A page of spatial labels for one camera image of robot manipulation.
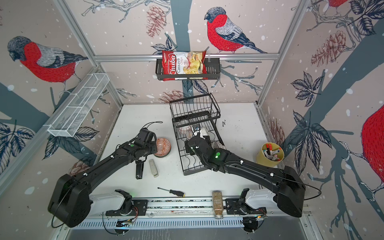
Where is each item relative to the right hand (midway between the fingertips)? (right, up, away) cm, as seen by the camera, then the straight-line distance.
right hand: (190, 142), depth 78 cm
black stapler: (-30, -16, +6) cm, 34 cm away
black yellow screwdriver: (-6, -27, 0) cm, 28 cm away
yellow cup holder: (+37, -9, -3) cm, 38 cm away
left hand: (-22, -4, +8) cm, 24 cm away
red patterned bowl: (-18, -6, +14) cm, 23 cm away
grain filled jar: (+14, -29, -7) cm, 33 cm away
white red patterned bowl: (-4, +3, +20) cm, 21 cm away
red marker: (+44, -3, +4) cm, 44 cm away
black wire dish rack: (+2, +14, +32) cm, 35 cm away
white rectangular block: (-22, -16, +6) cm, 28 cm away
